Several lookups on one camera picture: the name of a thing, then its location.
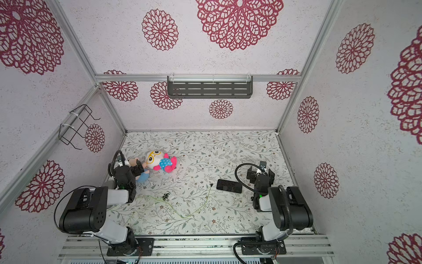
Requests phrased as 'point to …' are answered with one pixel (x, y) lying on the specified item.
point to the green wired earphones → (165, 197)
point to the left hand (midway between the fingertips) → (130, 163)
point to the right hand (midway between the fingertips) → (261, 166)
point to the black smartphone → (229, 186)
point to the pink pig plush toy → (143, 176)
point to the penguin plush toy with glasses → (156, 160)
